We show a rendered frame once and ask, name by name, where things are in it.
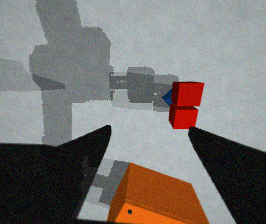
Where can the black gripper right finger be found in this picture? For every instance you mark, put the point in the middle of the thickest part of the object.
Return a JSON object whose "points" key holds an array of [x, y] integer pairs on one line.
{"points": [[238, 172]]}

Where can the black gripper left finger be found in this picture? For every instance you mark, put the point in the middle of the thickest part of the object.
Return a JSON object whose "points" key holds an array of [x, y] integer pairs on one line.
{"points": [[67, 170]]}

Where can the blue cube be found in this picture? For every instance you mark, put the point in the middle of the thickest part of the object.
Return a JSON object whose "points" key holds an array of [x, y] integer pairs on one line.
{"points": [[167, 97]]}

